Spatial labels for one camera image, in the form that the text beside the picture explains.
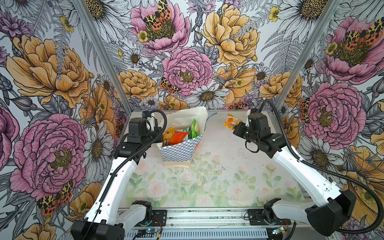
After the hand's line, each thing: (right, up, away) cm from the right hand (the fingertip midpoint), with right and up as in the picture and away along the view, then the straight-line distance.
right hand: (234, 131), depth 77 cm
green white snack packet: (-24, 0, +13) cm, 27 cm away
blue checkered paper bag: (-27, -12, 0) cm, 30 cm away
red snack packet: (-29, -4, +6) cm, 30 cm away
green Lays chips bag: (-20, +1, +10) cm, 22 cm away
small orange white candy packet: (-1, +5, +1) cm, 5 cm away
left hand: (-36, -2, -1) cm, 37 cm away
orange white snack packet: (-36, -3, +10) cm, 37 cm away
